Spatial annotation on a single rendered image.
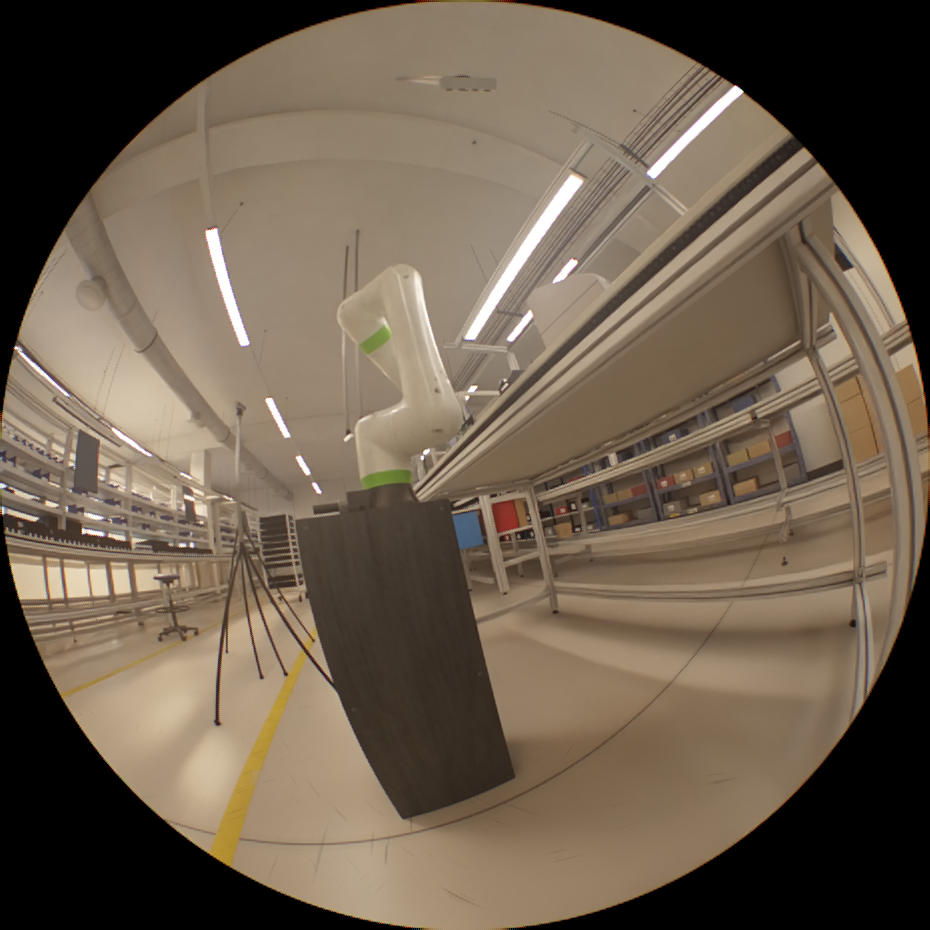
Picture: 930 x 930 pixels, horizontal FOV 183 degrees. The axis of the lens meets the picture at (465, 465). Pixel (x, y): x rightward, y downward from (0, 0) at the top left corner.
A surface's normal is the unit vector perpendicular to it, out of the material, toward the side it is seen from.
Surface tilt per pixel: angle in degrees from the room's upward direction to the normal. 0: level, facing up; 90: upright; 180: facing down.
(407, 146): 180
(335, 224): 180
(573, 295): 90
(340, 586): 90
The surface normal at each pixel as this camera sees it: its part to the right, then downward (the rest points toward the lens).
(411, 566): 0.39, -0.29
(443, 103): 0.22, 0.95
